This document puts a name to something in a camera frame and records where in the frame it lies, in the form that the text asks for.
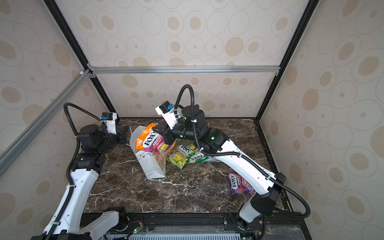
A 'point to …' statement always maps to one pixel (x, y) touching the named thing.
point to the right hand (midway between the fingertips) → (154, 128)
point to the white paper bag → (153, 165)
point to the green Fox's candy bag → (198, 156)
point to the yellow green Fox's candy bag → (179, 157)
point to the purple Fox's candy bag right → (238, 185)
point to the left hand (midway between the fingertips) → (130, 124)
